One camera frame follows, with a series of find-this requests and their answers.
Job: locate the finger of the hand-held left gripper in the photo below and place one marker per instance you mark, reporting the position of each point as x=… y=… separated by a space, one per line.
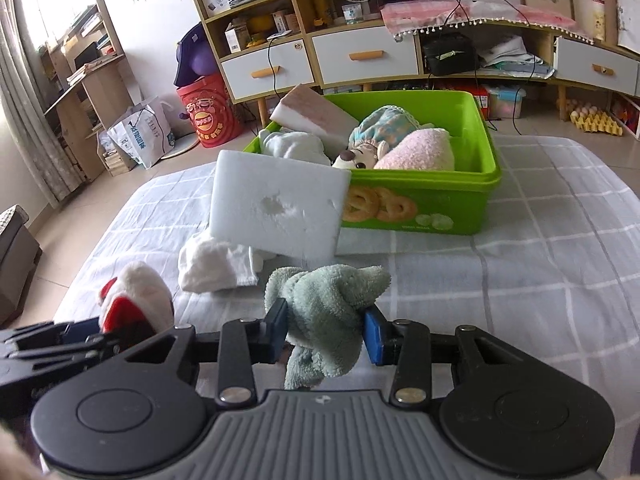
x=75 y=355
x=80 y=331

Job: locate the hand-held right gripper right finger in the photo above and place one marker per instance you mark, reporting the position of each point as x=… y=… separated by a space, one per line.
x=375 y=335

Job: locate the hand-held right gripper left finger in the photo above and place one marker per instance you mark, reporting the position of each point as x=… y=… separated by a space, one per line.
x=277 y=330

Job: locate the green fluffy towel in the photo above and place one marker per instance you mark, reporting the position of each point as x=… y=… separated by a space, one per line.
x=325 y=320

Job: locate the red santa hat plush toy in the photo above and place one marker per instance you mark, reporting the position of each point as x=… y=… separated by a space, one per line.
x=145 y=290

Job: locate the green plastic bin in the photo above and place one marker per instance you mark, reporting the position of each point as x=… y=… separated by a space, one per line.
x=450 y=210

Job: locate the pale white cloth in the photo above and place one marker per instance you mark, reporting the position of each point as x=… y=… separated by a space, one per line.
x=295 y=147

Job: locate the pink fluffy towel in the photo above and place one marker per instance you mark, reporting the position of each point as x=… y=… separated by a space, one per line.
x=420 y=152

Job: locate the mouse doll with blue bonnet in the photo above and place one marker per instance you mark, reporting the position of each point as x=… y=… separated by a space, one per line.
x=380 y=127

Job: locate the pink and white sponge block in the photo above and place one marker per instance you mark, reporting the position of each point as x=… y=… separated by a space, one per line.
x=320 y=115

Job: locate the dark storage stool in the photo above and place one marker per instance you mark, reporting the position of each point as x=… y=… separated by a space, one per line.
x=15 y=260

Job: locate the white foam board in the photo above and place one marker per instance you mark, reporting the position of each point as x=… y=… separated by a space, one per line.
x=280 y=210

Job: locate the grey checked blanket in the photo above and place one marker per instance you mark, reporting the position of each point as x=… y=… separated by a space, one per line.
x=525 y=285

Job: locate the white paper shopping bag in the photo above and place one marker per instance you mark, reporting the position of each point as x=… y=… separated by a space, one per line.
x=140 y=135

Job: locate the white round floor base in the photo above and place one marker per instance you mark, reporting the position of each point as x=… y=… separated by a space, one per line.
x=182 y=147

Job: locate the red bucket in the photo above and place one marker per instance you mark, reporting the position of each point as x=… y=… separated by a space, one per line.
x=210 y=115

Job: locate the grey curtain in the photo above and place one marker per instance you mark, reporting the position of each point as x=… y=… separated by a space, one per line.
x=30 y=110

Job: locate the red box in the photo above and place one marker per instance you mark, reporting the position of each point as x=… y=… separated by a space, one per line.
x=481 y=102

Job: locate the white drawer with keyhole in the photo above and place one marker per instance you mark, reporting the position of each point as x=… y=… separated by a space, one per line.
x=270 y=70

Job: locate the clear storage box blue lid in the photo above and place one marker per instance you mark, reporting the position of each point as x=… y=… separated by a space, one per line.
x=507 y=102

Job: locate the purple plush toy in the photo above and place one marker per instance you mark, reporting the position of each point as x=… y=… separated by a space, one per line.
x=197 y=55

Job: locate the black bag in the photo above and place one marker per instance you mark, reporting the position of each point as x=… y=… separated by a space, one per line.
x=450 y=55

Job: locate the white carton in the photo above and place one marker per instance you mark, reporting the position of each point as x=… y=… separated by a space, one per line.
x=236 y=35

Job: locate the low wooden stand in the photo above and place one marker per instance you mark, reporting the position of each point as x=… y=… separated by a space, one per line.
x=550 y=82

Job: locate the pile of folded clothes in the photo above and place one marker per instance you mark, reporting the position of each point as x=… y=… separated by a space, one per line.
x=510 y=57

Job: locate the yellow egg tray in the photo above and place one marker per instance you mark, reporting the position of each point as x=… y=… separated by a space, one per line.
x=597 y=120

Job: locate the wooden shelf cabinet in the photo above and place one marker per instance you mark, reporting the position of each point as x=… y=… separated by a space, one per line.
x=300 y=10

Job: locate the pink fringed cloth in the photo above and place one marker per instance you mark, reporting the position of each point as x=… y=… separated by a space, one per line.
x=425 y=12

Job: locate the grey drawer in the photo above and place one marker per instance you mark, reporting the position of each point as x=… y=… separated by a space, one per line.
x=600 y=67

